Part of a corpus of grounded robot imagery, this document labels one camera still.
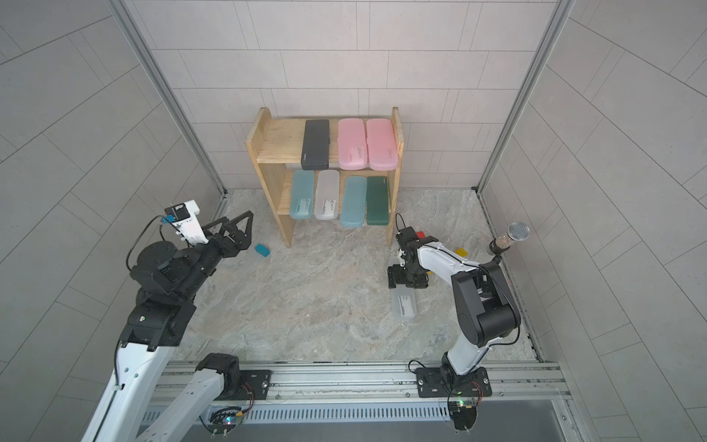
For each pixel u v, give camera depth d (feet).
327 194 2.85
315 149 2.27
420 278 2.63
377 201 2.79
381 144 2.32
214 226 2.04
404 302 2.72
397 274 2.63
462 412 2.22
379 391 2.32
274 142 2.40
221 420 2.14
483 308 1.50
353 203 2.78
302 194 2.83
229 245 1.78
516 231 2.18
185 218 1.66
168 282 1.46
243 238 1.81
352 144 2.35
